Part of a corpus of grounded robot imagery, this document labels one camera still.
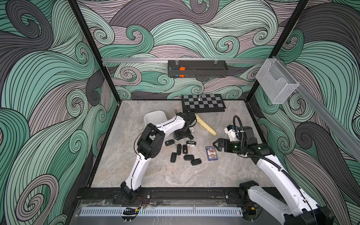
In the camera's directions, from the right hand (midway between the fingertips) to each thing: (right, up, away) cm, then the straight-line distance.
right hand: (221, 145), depth 78 cm
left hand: (-20, +2, +17) cm, 26 cm away
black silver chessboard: (-4, +26, +36) cm, 45 cm away
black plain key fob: (-24, -6, +12) cm, 27 cm away
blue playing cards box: (-3, -8, +10) cm, 13 cm away
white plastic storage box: (-42, +15, +29) cm, 53 cm away
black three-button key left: (-28, -10, +8) cm, 30 cm away
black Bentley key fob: (-16, -2, +14) cm, 22 cm away
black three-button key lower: (-14, -12, +7) cm, 19 cm away
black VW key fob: (-31, -2, +15) cm, 34 cm away
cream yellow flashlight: (-9, +13, +26) cm, 30 cm away
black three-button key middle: (-18, -10, +9) cm, 22 cm away
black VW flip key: (-20, -6, +12) cm, 24 cm away
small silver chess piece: (-6, +29, +39) cm, 49 cm away
